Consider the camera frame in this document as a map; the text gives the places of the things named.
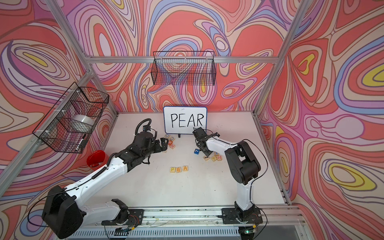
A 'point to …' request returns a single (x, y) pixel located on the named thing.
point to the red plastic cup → (97, 159)
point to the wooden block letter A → (185, 168)
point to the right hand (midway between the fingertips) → (204, 150)
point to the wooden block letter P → (172, 169)
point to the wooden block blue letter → (216, 153)
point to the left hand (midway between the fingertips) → (163, 142)
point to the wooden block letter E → (178, 169)
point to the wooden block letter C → (172, 138)
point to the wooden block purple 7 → (206, 158)
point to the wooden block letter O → (167, 135)
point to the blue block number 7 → (196, 151)
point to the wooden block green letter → (213, 158)
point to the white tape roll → (81, 123)
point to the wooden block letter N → (172, 146)
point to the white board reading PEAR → (182, 120)
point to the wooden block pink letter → (219, 158)
